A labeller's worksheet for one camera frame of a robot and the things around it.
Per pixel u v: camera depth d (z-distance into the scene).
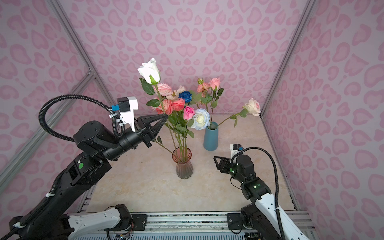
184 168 0.80
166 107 0.59
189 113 0.57
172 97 0.72
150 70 0.37
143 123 0.42
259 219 0.59
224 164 0.66
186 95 0.67
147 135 0.41
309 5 0.69
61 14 0.71
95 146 0.36
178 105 0.64
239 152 0.66
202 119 0.60
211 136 0.92
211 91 0.79
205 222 0.75
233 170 0.65
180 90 0.73
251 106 0.63
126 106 0.39
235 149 0.69
